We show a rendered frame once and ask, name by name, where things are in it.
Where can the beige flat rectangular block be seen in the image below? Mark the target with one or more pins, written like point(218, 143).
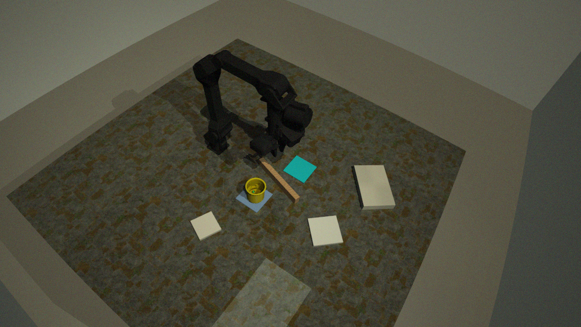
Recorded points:
point(373, 187)

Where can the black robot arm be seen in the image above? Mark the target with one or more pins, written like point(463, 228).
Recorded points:
point(270, 84)

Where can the beige flat square tile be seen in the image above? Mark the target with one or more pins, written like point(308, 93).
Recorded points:
point(205, 225)

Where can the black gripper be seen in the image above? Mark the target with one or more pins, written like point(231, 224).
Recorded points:
point(269, 144)

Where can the tan flat bar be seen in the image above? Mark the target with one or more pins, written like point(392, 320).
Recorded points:
point(282, 184)

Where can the beige flat square pad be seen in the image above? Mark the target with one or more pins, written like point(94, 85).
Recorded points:
point(324, 231)

